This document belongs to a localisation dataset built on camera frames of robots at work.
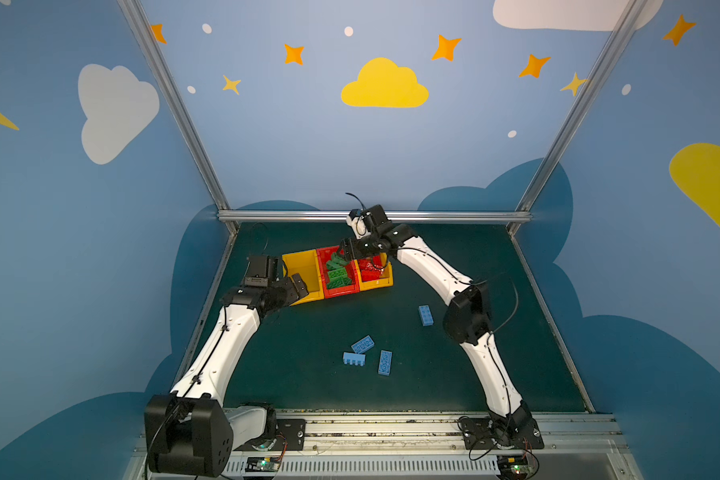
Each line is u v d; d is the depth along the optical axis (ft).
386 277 3.36
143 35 2.35
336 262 3.50
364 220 2.58
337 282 3.32
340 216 2.90
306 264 3.56
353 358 2.77
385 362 2.90
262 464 2.32
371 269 3.40
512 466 2.35
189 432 1.27
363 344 2.94
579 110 2.83
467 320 2.00
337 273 3.32
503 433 2.10
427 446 2.40
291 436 2.44
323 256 3.54
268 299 1.94
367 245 2.69
